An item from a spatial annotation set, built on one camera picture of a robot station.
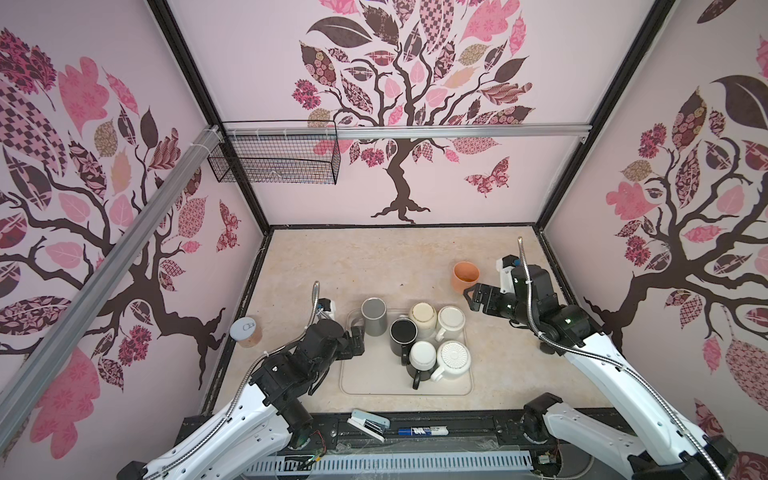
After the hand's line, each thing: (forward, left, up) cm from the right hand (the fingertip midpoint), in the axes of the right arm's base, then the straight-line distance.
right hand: (477, 291), depth 75 cm
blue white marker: (-28, +15, -20) cm, 38 cm away
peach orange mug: (+18, -3, -18) cm, 26 cm away
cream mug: (0, +12, -14) cm, 19 cm away
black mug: (-5, +19, -13) cm, 24 cm away
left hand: (-8, +33, -8) cm, 35 cm away
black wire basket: (+46, +59, +13) cm, 76 cm away
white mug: (-1, +5, -15) cm, 16 cm away
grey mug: (-1, +27, -11) cm, 29 cm away
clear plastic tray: (-13, +26, -21) cm, 37 cm away
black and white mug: (-13, +14, -13) cm, 23 cm away
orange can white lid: (-3, +65, -16) cm, 67 cm away
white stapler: (-26, +28, -21) cm, 44 cm away
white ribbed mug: (-12, +6, -14) cm, 19 cm away
